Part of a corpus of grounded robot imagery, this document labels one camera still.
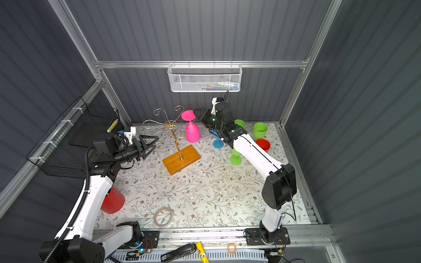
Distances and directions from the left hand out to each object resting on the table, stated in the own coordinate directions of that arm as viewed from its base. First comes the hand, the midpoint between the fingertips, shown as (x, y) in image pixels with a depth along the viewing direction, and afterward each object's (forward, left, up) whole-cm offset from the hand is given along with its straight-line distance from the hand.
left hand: (158, 143), depth 70 cm
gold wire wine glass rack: (+14, -6, -30) cm, 33 cm away
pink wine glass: (+13, -13, -9) cm, 21 cm away
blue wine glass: (+23, -27, -30) cm, 46 cm away
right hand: (+14, -16, +6) cm, 22 cm away
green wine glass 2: (+23, -52, -17) cm, 59 cm away
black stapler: (-36, -9, -33) cm, 49 cm away
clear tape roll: (-21, +2, -32) cm, 38 cm away
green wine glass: (+11, -37, -29) cm, 49 cm away
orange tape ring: (-35, -30, -31) cm, 55 cm away
